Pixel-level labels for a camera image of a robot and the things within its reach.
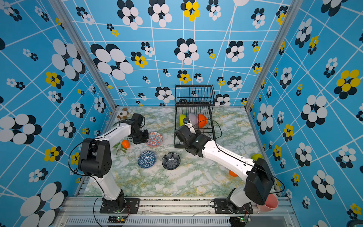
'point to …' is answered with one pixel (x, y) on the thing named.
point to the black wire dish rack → (193, 106)
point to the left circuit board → (116, 220)
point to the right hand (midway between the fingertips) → (195, 133)
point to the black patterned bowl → (171, 161)
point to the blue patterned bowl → (146, 159)
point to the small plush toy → (123, 114)
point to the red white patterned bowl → (155, 139)
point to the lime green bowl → (181, 117)
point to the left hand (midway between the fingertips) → (149, 139)
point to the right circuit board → (237, 221)
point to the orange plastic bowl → (202, 120)
